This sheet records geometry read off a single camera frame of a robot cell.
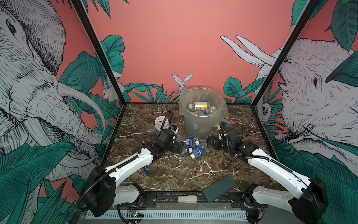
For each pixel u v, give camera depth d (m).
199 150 0.87
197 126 0.90
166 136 0.62
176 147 0.74
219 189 0.78
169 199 0.75
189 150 0.89
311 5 0.69
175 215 0.70
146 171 0.84
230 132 0.59
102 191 0.40
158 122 1.04
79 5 0.69
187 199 0.72
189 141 0.91
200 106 0.96
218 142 0.70
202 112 0.90
